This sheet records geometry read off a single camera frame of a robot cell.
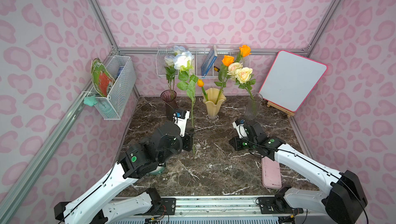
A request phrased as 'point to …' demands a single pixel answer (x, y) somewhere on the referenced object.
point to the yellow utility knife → (216, 68)
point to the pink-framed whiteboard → (291, 79)
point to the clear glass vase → (255, 99)
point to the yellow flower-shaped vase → (212, 109)
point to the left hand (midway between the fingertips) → (193, 125)
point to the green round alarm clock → (158, 170)
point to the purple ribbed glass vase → (168, 96)
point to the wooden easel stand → (289, 113)
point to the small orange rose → (200, 83)
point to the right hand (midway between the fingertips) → (229, 141)
